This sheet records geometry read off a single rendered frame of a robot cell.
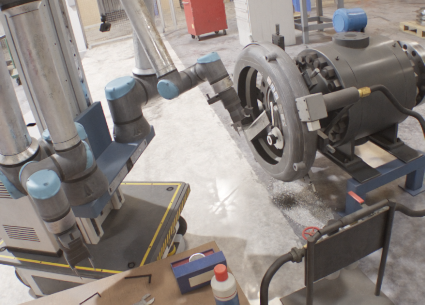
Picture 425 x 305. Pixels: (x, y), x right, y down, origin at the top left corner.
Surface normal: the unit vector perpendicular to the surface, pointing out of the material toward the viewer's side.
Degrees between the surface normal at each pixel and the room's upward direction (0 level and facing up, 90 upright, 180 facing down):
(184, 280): 103
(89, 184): 70
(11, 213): 90
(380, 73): 57
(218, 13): 90
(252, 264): 0
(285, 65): 35
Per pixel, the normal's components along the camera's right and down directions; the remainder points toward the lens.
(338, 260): 0.36, 0.39
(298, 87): 0.18, -0.22
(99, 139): 0.97, -0.04
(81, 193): 0.22, 0.08
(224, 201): -0.14, -0.88
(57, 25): -0.18, 0.48
